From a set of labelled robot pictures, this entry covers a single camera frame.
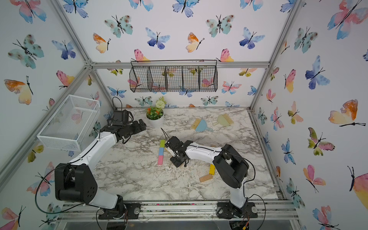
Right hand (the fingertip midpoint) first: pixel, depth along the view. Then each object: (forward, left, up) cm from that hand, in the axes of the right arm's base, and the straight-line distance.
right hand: (177, 159), depth 89 cm
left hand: (+15, +23, +14) cm, 30 cm away
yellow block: (-4, -21, -3) cm, 22 cm away
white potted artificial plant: (+24, +17, +11) cm, 31 cm away
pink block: (+1, +11, -4) cm, 12 cm away
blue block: (+6, +12, -3) cm, 14 cm away
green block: (+13, +12, -3) cm, 18 cm away
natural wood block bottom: (-9, -17, -3) cm, 20 cm away
